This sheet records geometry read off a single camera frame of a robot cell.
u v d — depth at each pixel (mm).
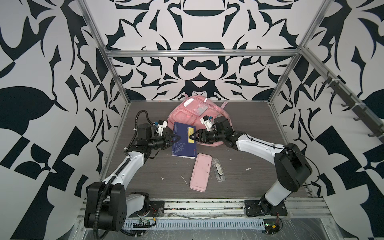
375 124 529
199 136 733
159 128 773
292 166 462
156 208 744
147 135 666
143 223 725
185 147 781
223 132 675
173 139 775
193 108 1082
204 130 744
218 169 851
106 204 406
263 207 665
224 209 758
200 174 834
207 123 793
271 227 709
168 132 729
